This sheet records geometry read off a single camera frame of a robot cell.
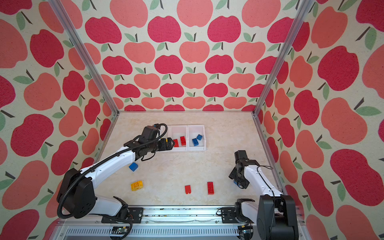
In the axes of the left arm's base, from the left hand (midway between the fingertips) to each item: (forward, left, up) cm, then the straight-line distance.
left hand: (171, 144), depth 85 cm
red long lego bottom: (-20, -22, -16) cm, 34 cm away
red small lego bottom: (-21, -10, -14) cm, 27 cm away
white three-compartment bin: (+15, -11, -7) cm, 20 cm away
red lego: (+8, -2, -12) cm, 14 cm away
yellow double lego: (-19, +19, -12) cm, 29 cm away
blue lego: (+10, -15, -13) cm, 22 cm away
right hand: (-16, -40, -13) cm, 45 cm away
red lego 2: (+11, -6, -12) cm, 17 cm away
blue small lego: (+14, -18, -13) cm, 26 cm away
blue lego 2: (-20, -35, -6) cm, 40 cm away
